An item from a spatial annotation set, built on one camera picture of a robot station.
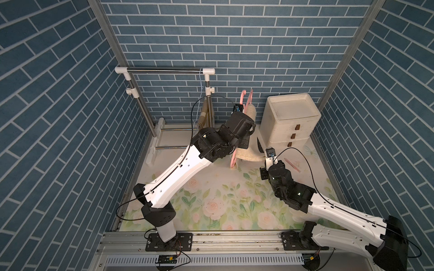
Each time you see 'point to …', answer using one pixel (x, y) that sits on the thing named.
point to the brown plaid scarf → (207, 118)
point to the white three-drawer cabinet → (287, 120)
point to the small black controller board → (166, 259)
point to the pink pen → (292, 165)
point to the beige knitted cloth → (252, 153)
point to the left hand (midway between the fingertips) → (248, 134)
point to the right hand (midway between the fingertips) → (267, 158)
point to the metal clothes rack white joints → (157, 132)
